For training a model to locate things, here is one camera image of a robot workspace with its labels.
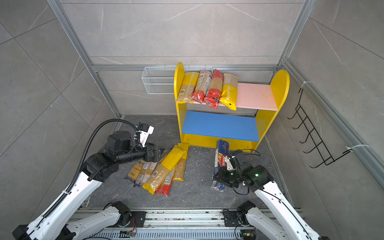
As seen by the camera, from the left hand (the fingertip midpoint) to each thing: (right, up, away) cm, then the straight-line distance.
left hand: (164, 145), depth 63 cm
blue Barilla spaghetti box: (+27, -5, +13) cm, 31 cm away
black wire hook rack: (+67, 0, 0) cm, 67 cm away
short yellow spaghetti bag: (+4, -18, +25) cm, 30 cm away
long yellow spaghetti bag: (-8, -19, +18) cm, 28 cm away
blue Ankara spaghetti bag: (-22, -18, +23) cm, 37 cm away
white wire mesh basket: (-10, +40, +37) cm, 56 cm away
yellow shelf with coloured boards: (+45, +4, +32) cm, 56 cm away
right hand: (+23, -16, +8) cm, 30 cm away
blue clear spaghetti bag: (-15, -17, +24) cm, 33 cm away
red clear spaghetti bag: (-4, -25, +17) cm, 31 cm away
